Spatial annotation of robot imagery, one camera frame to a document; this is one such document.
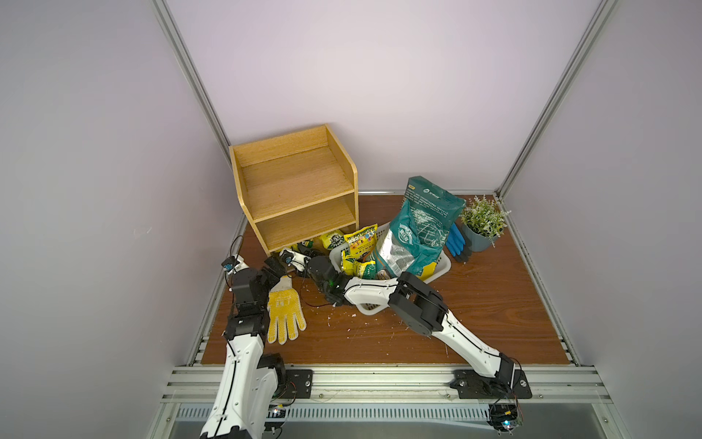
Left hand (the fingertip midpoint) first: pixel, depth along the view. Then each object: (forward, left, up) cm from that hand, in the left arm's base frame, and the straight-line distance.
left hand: (268, 261), depth 81 cm
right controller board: (-36, -66, -15) cm, 76 cm away
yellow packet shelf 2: (+3, -25, -8) cm, 27 cm away
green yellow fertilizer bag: (+3, -44, +9) cm, 45 cm away
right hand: (+10, -8, -4) cm, 13 cm away
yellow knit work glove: (-10, -4, -15) cm, 19 cm away
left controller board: (-37, -6, -19) cm, 42 cm away
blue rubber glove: (+17, -64, -12) cm, 67 cm away
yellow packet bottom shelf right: (+16, -18, -10) cm, 26 cm away
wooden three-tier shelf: (+16, -9, +16) cm, 24 cm away
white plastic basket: (+7, -20, -6) cm, 22 cm away
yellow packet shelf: (+10, -29, -3) cm, 31 cm away
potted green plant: (+15, -69, +1) cm, 71 cm away
